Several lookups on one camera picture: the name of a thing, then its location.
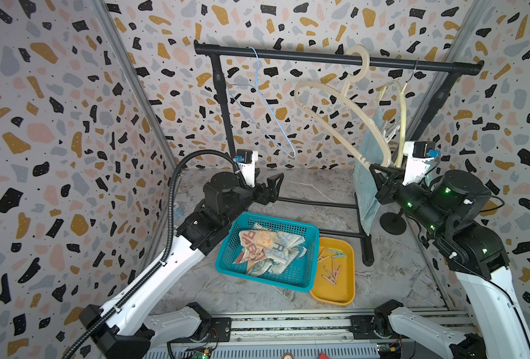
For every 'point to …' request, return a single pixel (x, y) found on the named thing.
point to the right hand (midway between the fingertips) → (377, 167)
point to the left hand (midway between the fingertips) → (275, 171)
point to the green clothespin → (339, 254)
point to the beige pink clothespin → (330, 278)
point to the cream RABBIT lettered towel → (254, 242)
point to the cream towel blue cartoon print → (258, 267)
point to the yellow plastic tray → (343, 293)
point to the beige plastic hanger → (321, 121)
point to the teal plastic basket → (271, 250)
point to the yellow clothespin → (321, 258)
